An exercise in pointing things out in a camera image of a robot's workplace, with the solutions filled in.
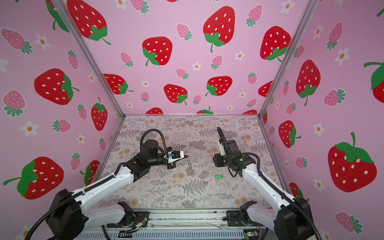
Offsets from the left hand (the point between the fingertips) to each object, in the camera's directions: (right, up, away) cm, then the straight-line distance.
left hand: (185, 153), depth 74 cm
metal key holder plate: (+1, -13, +17) cm, 22 cm away
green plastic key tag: (+19, -17, +15) cm, 29 cm away
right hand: (+16, -4, +9) cm, 19 cm away
